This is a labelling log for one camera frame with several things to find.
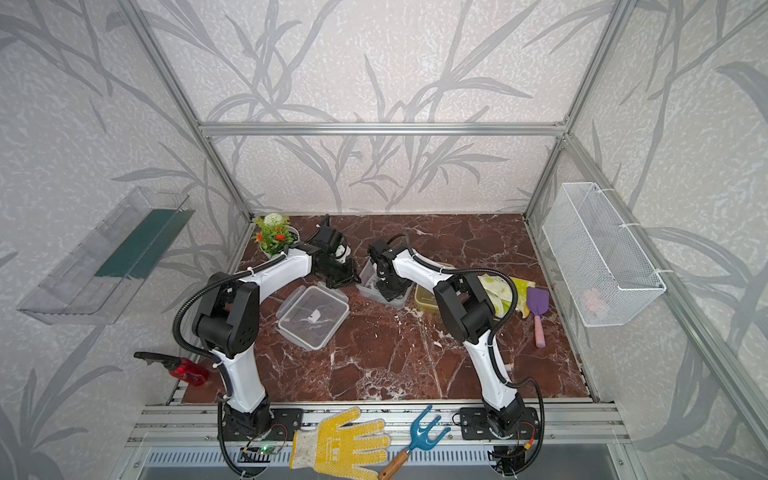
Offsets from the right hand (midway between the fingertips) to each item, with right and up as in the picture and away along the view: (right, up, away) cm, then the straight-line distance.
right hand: (392, 291), depth 98 cm
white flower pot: (-34, +21, +3) cm, 40 cm away
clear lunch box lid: (-25, -7, -5) cm, 27 cm away
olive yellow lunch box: (+10, 0, -7) cm, 12 cm away
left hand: (-10, +5, -5) cm, 12 cm away
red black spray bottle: (-52, -16, -23) cm, 59 cm away
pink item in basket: (+51, +2, -24) cm, 57 cm away
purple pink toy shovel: (+49, -4, +1) cm, 49 cm away
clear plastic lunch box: (-9, +2, -1) cm, 9 cm away
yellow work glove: (-12, -33, -29) cm, 45 cm away
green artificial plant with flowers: (-37, +19, -5) cm, 42 cm away
